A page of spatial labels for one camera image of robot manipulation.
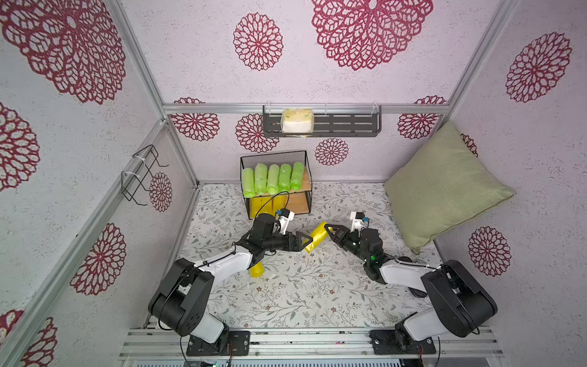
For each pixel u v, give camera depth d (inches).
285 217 30.7
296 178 36.8
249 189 36.1
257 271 34.3
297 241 29.3
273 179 37.0
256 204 41.8
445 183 32.0
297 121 35.3
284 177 37.3
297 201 45.6
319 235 32.8
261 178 37.2
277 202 42.6
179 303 17.1
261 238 26.9
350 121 36.8
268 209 40.4
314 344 29.5
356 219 31.8
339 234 30.4
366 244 26.7
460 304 17.5
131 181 28.7
